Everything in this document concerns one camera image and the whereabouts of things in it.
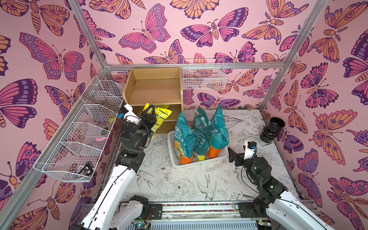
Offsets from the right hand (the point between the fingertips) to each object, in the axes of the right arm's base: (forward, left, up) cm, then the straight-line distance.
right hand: (235, 147), depth 76 cm
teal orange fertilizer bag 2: (+1, +27, +4) cm, 28 cm away
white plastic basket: (-2, +33, -12) cm, 35 cm away
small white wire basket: (+46, +16, +15) cm, 51 cm away
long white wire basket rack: (-11, +77, +9) cm, 78 cm away
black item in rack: (-14, +70, +7) cm, 72 cm away
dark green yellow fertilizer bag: (+10, +18, +7) cm, 22 cm away
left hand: (+7, +39, +25) cm, 47 cm away
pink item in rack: (-1, +69, +8) cm, 69 cm away
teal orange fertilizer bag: (+6, +8, +1) cm, 10 cm away
